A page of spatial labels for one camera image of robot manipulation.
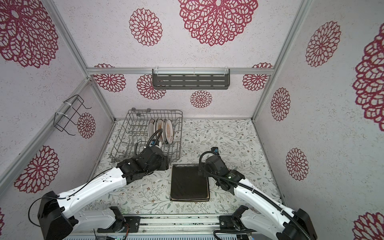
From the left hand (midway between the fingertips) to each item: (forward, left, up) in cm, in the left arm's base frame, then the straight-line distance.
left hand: (165, 161), depth 79 cm
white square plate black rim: (-16, -19, -11) cm, 27 cm away
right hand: (0, -22, -2) cm, 22 cm away
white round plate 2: (+26, +7, +1) cm, 27 cm away
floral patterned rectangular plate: (-15, -13, -11) cm, 22 cm away
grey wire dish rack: (+39, +23, -16) cm, 48 cm away
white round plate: (+25, +11, -1) cm, 28 cm away
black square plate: (-7, -11, -11) cm, 17 cm away
